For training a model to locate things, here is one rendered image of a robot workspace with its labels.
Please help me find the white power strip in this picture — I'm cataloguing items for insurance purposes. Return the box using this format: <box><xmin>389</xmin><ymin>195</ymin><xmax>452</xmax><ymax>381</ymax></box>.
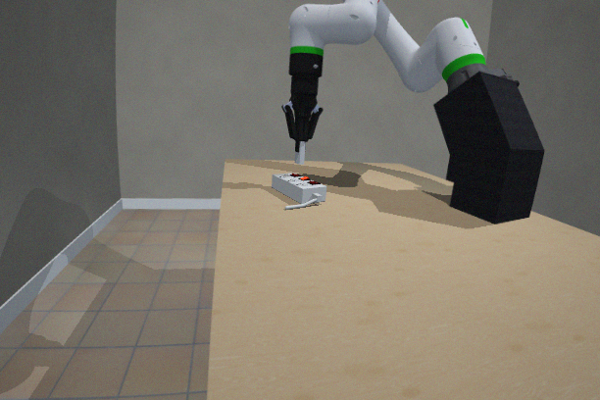
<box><xmin>272</xmin><ymin>173</ymin><xmax>326</xmax><ymax>210</ymax></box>

